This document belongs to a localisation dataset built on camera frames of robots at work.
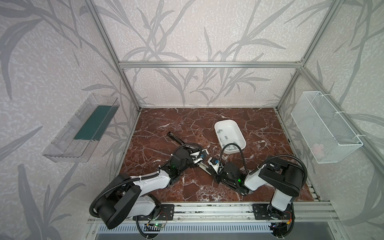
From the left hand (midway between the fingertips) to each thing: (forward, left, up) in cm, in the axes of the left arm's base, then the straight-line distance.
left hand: (200, 144), depth 85 cm
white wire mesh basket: (-7, -55, +23) cm, 60 cm away
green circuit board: (-37, +19, -11) cm, 43 cm away
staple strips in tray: (-5, -16, +7) cm, 18 cm away
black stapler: (+7, +16, -5) cm, 18 cm away
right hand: (-8, -5, -9) cm, 13 cm away
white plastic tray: (+17, -20, -12) cm, 29 cm away
